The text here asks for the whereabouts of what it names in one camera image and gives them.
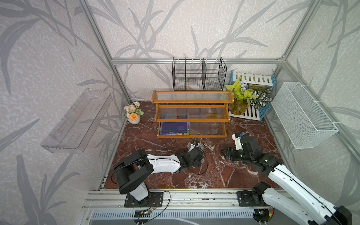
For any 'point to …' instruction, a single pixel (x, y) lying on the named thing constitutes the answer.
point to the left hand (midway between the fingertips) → (197, 157)
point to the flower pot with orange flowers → (133, 113)
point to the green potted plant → (242, 95)
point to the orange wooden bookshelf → (207, 111)
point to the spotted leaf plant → (262, 93)
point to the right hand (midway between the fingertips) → (225, 150)
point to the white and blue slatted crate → (254, 79)
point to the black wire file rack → (198, 74)
